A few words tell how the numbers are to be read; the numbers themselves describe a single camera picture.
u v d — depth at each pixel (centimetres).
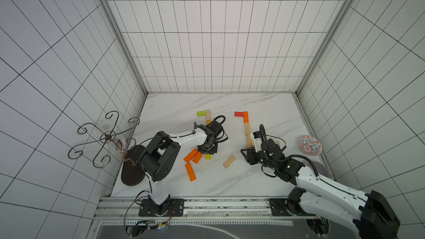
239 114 106
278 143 61
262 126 64
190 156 89
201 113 107
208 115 107
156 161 47
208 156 89
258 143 71
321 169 81
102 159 55
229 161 88
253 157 70
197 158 88
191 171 83
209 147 78
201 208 74
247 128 101
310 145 92
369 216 40
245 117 106
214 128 76
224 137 83
